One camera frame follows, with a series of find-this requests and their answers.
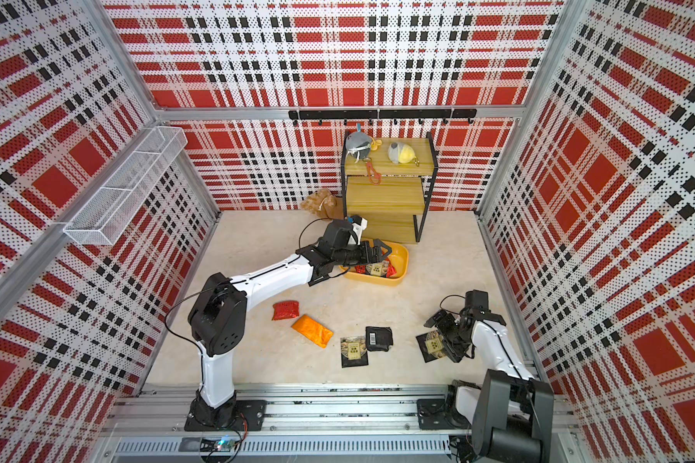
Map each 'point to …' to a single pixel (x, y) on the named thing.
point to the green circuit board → (217, 445)
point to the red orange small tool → (375, 177)
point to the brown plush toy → (325, 204)
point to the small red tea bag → (360, 268)
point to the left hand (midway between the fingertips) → (386, 251)
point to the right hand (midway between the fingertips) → (436, 334)
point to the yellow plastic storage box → (399, 258)
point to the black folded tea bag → (378, 338)
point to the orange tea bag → (316, 332)
